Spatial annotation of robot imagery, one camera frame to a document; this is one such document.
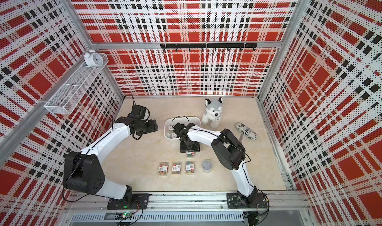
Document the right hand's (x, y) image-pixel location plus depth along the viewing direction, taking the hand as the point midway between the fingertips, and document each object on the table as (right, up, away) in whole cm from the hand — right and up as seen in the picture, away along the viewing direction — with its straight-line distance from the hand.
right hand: (191, 149), depth 91 cm
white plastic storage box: (-15, +16, +8) cm, 23 cm away
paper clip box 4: (-15, +11, +8) cm, 20 cm away
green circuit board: (-31, -26, -21) cm, 45 cm away
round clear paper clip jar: (+9, -7, -8) cm, 14 cm away
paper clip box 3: (0, -3, -2) cm, 4 cm away
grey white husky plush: (+13, +23, 0) cm, 27 cm away
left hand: (-22, +14, -2) cm, 26 cm away
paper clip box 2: (-16, -8, -9) cm, 20 cm away
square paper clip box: (0, -8, -8) cm, 12 cm away
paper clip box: (-8, -8, -8) cm, 14 cm away
